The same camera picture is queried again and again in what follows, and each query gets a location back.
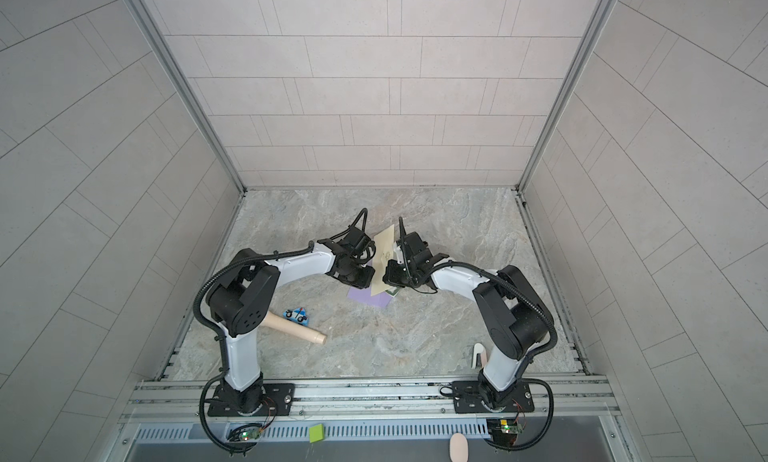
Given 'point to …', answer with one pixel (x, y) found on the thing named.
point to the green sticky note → (316, 433)
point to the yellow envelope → (384, 255)
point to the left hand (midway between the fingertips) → (378, 279)
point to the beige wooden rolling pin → (287, 326)
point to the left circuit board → (245, 433)
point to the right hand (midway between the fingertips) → (381, 279)
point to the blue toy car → (297, 315)
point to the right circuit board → (503, 431)
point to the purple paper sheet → (365, 295)
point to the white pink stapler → (479, 356)
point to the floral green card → (392, 294)
